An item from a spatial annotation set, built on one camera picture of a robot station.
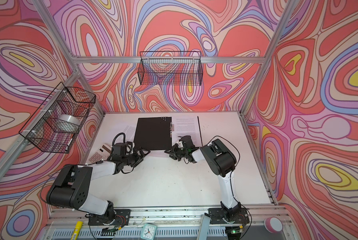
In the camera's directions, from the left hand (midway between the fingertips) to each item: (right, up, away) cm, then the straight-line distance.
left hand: (148, 154), depth 91 cm
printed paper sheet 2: (-17, +13, +16) cm, 27 cm away
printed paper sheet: (+25, +18, +20) cm, 37 cm away
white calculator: (-30, 0, +2) cm, 30 cm away
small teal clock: (+5, -31, -23) cm, 40 cm away
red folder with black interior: (+2, +12, +16) cm, 20 cm away
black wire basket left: (-41, +18, -21) cm, 49 cm away
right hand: (+11, -1, +4) cm, 12 cm away
